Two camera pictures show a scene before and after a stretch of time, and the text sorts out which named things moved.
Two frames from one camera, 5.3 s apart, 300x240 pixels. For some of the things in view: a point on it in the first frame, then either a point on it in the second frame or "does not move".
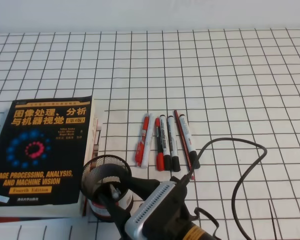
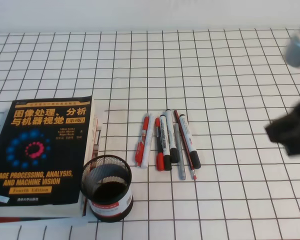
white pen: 147,149 does not move
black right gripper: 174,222 to 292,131
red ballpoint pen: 140,146 does not move
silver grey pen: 115,192 to 181,165
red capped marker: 160,158 does not move
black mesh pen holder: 104,178 does not move
